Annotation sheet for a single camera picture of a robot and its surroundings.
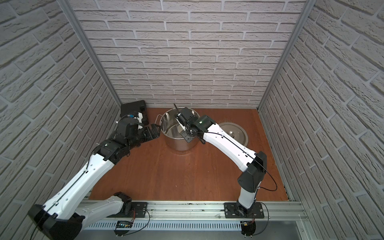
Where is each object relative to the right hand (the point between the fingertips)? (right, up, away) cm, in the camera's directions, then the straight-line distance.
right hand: (192, 130), depth 78 cm
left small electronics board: (-34, -48, -7) cm, 59 cm away
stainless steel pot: (-16, -1, +27) cm, 32 cm away
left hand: (-21, +3, -4) cm, 21 cm away
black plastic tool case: (-42, +16, +34) cm, 57 cm away
